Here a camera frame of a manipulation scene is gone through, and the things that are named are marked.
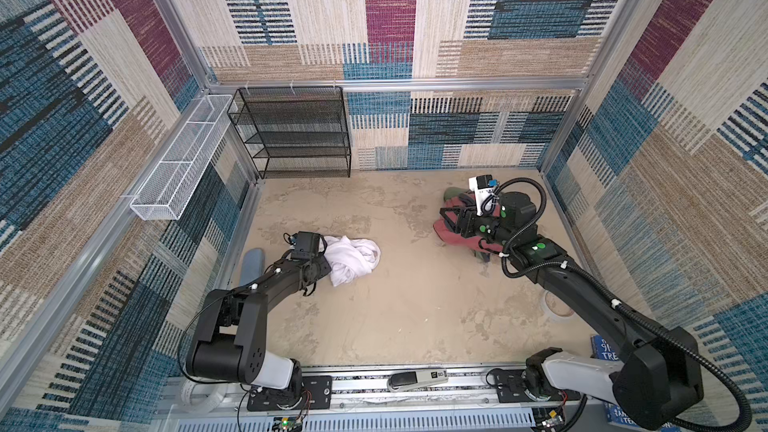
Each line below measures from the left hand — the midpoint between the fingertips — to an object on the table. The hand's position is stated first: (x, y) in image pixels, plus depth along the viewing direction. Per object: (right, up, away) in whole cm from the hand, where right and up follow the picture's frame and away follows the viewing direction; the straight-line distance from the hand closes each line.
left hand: (320, 262), depth 94 cm
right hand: (+36, +16, -16) cm, 42 cm away
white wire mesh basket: (-31, +22, -22) cm, 44 cm away
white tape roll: (-24, -28, -21) cm, 43 cm away
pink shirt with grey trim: (+35, +12, -21) cm, 43 cm away
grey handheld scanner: (+24, -24, -22) cm, 40 cm away
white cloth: (+9, +2, -5) cm, 11 cm away
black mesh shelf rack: (-13, +44, +15) cm, 48 cm away
